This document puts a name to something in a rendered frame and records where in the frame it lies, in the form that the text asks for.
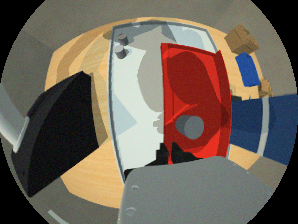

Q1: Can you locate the blue open bin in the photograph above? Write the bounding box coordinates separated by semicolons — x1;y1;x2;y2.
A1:
235;52;260;87

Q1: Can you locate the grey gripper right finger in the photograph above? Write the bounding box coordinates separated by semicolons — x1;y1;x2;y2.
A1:
171;142;204;164

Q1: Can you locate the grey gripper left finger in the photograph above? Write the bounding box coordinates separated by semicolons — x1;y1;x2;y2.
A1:
124;143;169;181

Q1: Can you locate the grey cylinder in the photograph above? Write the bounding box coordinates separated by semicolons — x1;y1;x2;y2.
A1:
175;115;204;139
114;45;126;59
117;33;129;46

